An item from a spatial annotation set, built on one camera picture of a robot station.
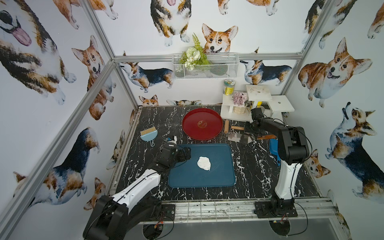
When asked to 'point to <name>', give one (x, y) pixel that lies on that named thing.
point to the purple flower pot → (239, 98)
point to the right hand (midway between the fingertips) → (253, 125)
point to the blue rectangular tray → (211, 165)
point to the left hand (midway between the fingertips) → (184, 146)
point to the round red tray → (202, 123)
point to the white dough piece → (204, 162)
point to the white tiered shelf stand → (259, 96)
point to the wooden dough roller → (227, 126)
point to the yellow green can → (229, 87)
